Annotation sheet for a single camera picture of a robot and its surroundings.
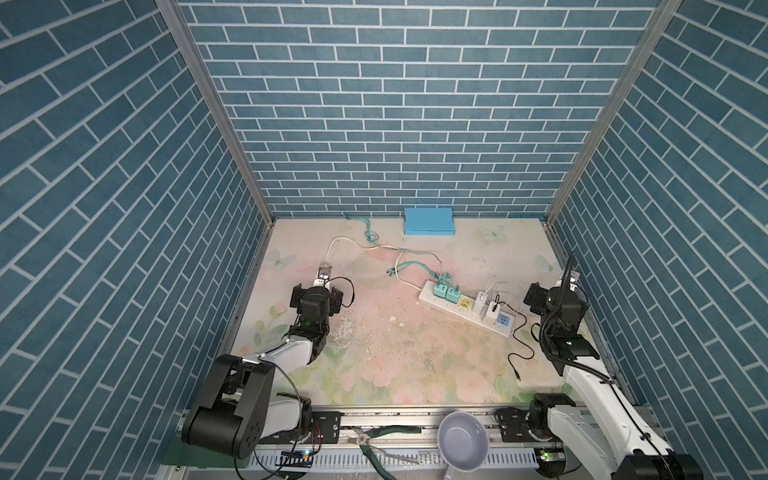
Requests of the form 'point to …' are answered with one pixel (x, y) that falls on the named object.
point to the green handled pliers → (374, 454)
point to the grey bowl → (462, 442)
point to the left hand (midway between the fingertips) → (323, 285)
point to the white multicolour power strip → (463, 309)
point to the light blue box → (429, 222)
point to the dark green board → (178, 453)
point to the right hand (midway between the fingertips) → (558, 291)
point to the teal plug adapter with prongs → (453, 290)
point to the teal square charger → (440, 289)
